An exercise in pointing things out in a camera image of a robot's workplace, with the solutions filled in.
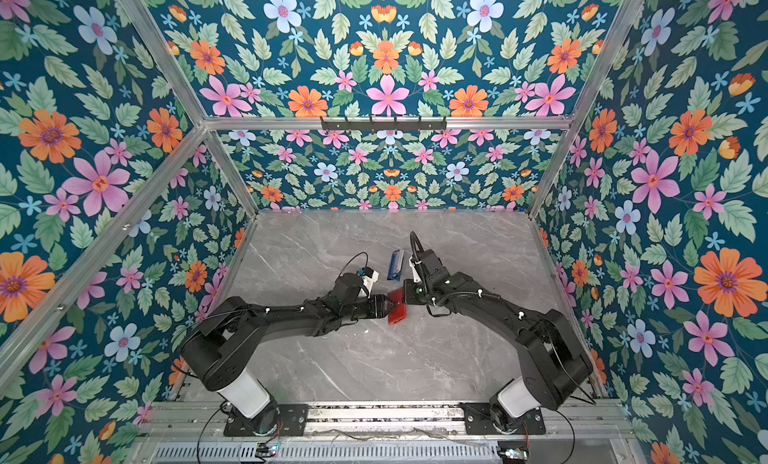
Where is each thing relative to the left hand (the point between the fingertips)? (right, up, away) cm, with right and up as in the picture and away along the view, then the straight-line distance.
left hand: (396, 303), depth 88 cm
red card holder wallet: (+1, -2, 0) cm, 2 cm away
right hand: (+4, +5, -2) cm, 7 cm away
